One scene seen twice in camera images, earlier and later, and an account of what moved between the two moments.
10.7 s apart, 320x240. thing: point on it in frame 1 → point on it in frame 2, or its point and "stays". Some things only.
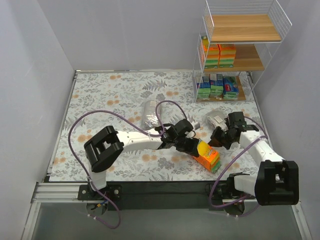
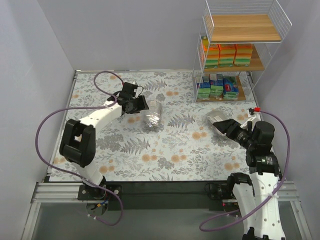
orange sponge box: x=208 y=156 → x=243 y=54
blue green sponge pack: x=216 y=85 stays
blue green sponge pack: x=204 y=88 stays
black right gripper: x=219 y=136 → x=231 y=129
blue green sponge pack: x=230 y=87 stays
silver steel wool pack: x=150 y=119 stays
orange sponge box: x=227 y=53 stays
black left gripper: x=189 y=145 → x=138 y=104
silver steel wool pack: x=217 y=119 stays
